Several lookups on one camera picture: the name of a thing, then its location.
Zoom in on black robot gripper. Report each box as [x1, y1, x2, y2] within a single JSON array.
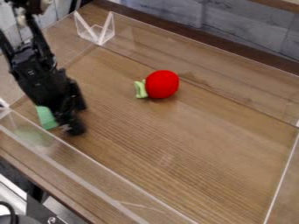
[[10, 46, 86, 136]]

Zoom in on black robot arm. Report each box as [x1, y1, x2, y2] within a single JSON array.
[[0, 0, 86, 136]]

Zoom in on green rectangular block stick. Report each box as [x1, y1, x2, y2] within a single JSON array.
[[35, 106, 58, 130]]

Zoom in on small light green toy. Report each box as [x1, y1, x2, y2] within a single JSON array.
[[134, 80, 148, 99]]

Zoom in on red plush ball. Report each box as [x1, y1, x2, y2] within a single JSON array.
[[144, 70, 180, 99]]

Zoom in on clear acrylic corner bracket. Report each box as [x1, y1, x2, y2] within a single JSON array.
[[73, 11, 116, 46]]

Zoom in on clear acrylic tray wall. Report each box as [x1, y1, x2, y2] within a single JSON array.
[[0, 6, 299, 224]]

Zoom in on black metal bracket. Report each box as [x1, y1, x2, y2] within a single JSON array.
[[23, 194, 80, 224]]

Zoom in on black cable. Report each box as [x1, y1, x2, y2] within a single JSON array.
[[0, 200, 18, 224]]

